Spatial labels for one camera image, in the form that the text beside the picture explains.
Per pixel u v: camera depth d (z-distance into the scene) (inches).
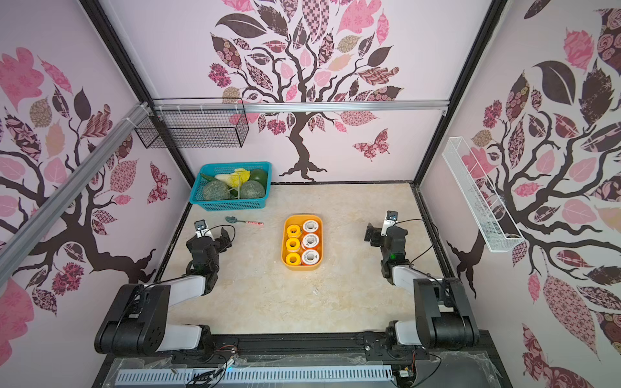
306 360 28.6
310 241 37.3
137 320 17.0
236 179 43.6
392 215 30.6
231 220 41.0
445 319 17.1
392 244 27.2
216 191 40.6
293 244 37.3
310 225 38.8
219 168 46.4
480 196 28.2
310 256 35.4
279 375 27.5
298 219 39.9
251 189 40.7
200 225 30.1
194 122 64.0
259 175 44.3
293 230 38.8
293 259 35.4
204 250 26.9
